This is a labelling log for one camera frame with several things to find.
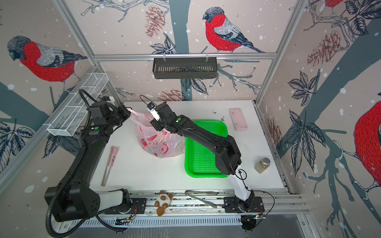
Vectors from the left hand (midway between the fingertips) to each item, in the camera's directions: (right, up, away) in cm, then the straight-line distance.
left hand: (130, 106), depth 77 cm
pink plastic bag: (+13, -21, +9) cm, 27 cm away
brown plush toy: (+18, -48, -4) cm, 52 cm away
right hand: (+11, -7, +7) cm, 15 cm away
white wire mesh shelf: (-30, -6, -3) cm, 31 cm away
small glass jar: (+71, -32, +2) cm, 78 cm away
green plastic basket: (+37, -32, +14) cm, 51 cm away
